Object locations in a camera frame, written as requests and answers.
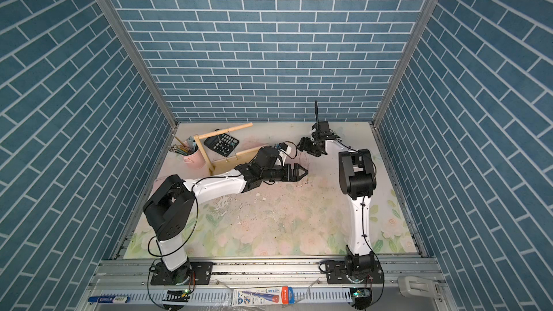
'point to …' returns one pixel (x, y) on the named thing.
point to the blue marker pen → (109, 299)
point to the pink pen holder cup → (196, 160)
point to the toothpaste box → (263, 296)
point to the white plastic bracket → (418, 286)
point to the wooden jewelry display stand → (230, 163)
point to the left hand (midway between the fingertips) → (306, 175)
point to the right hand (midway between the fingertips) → (303, 148)
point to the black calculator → (222, 144)
